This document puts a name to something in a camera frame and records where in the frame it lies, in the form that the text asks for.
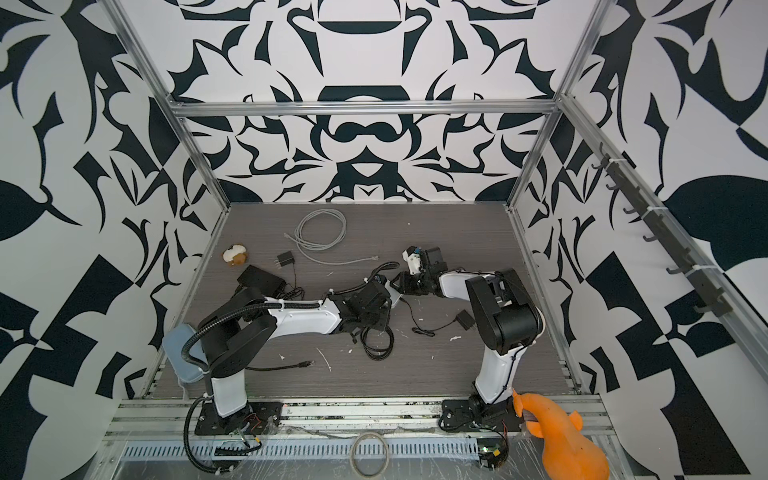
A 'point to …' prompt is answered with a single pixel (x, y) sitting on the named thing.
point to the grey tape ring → (387, 455)
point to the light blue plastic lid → (174, 339)
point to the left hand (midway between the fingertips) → (390, 311)
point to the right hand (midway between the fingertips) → (397, 283)
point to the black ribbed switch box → (270, 284)
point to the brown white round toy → (235, 255)
